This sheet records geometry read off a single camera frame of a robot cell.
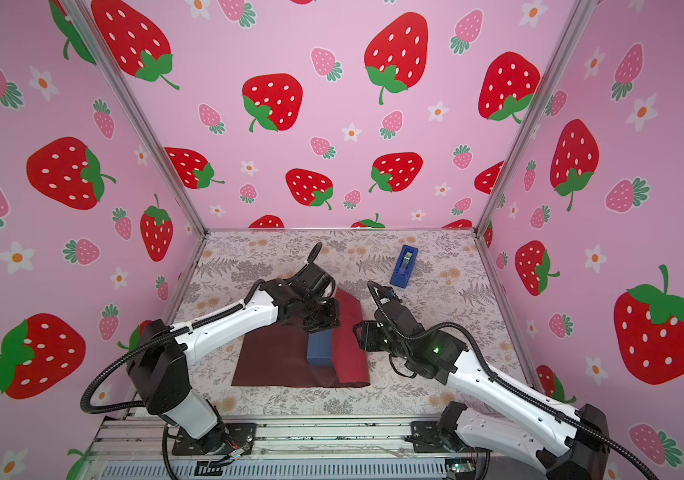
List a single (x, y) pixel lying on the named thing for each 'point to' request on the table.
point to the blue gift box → (320, 348)
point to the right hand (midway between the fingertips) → (356, 328)
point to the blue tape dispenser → (404, 266)
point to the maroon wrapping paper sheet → (274, 354)
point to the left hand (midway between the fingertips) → (346, 323)
